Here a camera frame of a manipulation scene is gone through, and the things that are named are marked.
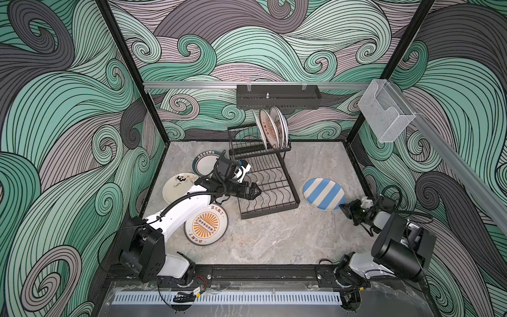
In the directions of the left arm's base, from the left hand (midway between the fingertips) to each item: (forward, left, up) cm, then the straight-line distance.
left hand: (253, 187), depth 80 cm
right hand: (0, -41, -14) cm, 43 cm away
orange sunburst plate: (-10, +20, -17) cm, 28 cm away
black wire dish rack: (+20, -9, -15) cm, 26 cm away
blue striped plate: (+6, -35, -15) cm, 39 cm away
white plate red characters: (+18, -11, +18) cm, 28 cm away
